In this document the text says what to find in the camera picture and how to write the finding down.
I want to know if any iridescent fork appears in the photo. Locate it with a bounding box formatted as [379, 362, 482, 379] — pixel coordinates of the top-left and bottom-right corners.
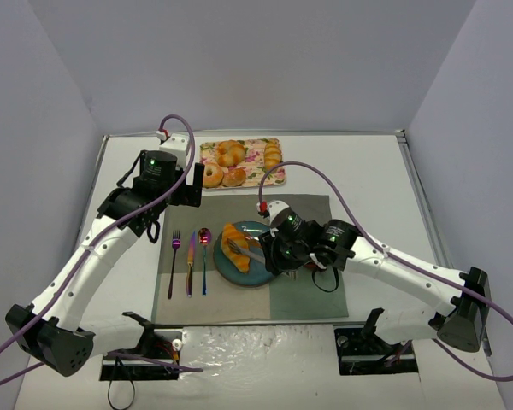
[167, 230, 181, 300]

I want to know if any twisted round bread roll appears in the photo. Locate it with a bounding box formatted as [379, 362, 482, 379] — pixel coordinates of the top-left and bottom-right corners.
[216, 140, 245, 167]

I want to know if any aluminium rail frame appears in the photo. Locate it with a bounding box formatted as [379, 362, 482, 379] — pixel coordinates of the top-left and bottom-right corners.
[395, 129, 493, 358]

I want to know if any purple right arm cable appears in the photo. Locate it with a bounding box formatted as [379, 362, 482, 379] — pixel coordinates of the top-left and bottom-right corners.
[256, 160, 513, 382]

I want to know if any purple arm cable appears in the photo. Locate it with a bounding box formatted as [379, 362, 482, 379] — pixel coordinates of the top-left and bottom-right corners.
[0, 114, 204, 392]
[256, 160, 513, 382]

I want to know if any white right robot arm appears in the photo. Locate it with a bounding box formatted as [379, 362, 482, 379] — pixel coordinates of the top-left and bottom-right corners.
[222, 206, 490, 353]

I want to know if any floral rectangular tray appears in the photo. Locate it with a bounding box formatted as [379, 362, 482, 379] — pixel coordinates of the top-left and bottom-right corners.
[200, 138, 286, 190]

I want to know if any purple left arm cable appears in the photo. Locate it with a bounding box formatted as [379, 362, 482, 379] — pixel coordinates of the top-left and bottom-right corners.
[0, 114, 204, 392]

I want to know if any iridescent spoon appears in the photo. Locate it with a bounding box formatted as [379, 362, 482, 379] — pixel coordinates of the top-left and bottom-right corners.
[198, 227, 212, 296]

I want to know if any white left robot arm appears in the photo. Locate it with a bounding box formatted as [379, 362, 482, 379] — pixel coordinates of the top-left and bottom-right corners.
[5, 150, 203, 377]

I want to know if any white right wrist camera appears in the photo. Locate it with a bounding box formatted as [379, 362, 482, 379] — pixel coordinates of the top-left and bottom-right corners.
[256, 200, 290, 226]

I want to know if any grey patchwork placemat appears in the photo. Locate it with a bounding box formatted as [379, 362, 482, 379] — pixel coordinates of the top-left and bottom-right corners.
[152, 196, 348, 325]

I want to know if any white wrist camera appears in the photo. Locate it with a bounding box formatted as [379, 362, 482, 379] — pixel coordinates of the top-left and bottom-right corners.
[256, 200, 290, 226]
[156, 131, 190, 168]

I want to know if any brown oval bun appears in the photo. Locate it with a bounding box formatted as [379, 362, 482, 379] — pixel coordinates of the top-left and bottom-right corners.
[221, 167, 247, 187]

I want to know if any small striped croissant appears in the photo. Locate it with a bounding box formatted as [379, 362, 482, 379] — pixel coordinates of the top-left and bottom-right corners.
[263, 142, 282, 172]

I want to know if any iridescent knife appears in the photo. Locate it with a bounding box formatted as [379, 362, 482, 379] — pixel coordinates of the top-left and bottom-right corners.
[186, 231, 196, 297]

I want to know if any blue ceramic plate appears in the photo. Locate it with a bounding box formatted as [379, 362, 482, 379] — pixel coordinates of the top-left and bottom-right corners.
[213, 221, 275, 287]

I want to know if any ring bagel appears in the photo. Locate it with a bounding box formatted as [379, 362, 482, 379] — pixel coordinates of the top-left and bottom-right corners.
[203, 162, 224, 188]

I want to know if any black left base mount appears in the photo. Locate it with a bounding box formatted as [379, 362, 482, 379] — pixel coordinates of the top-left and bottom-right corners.
[99, 328, 185, 383]

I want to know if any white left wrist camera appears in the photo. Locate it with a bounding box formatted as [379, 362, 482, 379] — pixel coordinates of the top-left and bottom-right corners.
[156, 131, 190, 168]

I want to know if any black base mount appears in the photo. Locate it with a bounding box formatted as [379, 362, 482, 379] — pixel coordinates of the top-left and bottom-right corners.
[333, 325, 418, 376]
[99, 328, 185, 383]

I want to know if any large striped croissant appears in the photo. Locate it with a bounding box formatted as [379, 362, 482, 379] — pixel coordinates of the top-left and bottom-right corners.
[221, 223, 251, 274]

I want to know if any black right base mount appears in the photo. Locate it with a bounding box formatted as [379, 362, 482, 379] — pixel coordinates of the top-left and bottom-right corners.
[333, 325, 418, 376]

